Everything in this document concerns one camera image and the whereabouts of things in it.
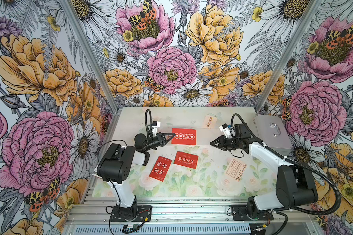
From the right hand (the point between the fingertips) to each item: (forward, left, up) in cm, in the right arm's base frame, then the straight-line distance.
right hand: (212, 146), depth 85 cm
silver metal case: (+8, -38, +1) cm, 39 cm away
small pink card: (+30, -6, -13) cm, 33 cm away
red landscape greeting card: (-1, +15, -13) cm, 20 cm away
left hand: (+4, +21, +5) cm, 21 cm away
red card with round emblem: (+5, +14, +4) cm, 16 cm away
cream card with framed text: (-9, -14, -13) cm, 21 cm away
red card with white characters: (-7, +31, -12) cm, 33 cm away
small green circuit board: (-36, +44, -14) cm, 58 cm away
